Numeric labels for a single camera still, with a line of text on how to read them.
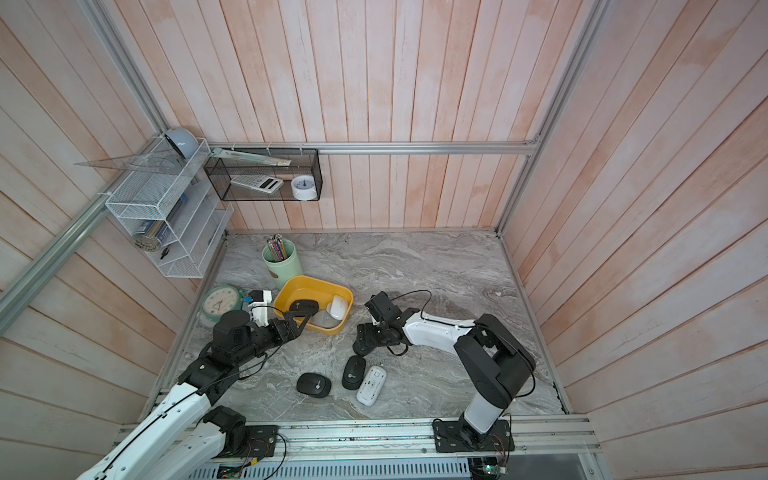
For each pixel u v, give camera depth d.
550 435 0.76
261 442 0.73
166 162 0.86
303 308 0.95
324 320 0.92
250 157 0.93
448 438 0.73
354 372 0.84
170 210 0.74
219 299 0.96
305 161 0.93
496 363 0.46
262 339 0.66
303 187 0.95
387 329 0.69
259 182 0.98
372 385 0.80
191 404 0.51
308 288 1.01
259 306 0.70
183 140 0.83
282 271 0.96
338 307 0.93
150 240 0.76
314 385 0.80
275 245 0.94
